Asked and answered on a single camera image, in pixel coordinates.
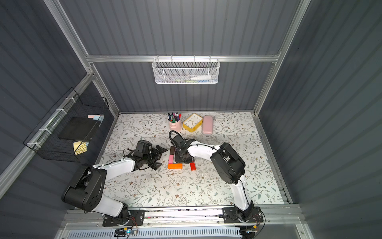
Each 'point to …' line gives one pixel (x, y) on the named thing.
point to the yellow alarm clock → (191, 123)
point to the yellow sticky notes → (79, 147)
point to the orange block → (175, 166)
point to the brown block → (172, 150)
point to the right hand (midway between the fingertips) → (178, 162)
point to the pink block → (170, 159)
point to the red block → (193, 166)
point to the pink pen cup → (175, 126)
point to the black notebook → (80, 128)
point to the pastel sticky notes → (97, 117)
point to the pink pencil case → (207, 127)
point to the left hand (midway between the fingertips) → (167, 155)
